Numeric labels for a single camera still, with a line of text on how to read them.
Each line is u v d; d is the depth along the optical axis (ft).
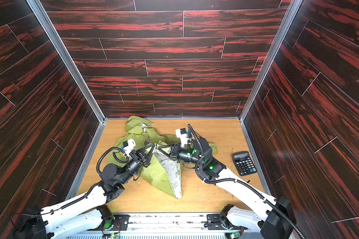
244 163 3.05
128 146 2.10
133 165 1.95
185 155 1.89
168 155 1.95
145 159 1.95
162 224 2.48
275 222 1.25
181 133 2.06
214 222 2.41
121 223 2.41
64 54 2.69
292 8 2.18
